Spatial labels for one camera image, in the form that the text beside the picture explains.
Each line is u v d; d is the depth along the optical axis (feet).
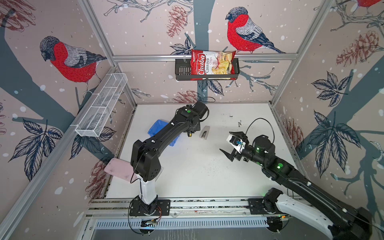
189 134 2.73
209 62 2.88
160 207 2.39
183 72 3.10
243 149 2.01
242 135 2.20
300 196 1.61
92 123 2.36
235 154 2.07
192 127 2.28
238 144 1.91
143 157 1.52
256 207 2.39
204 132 3.32
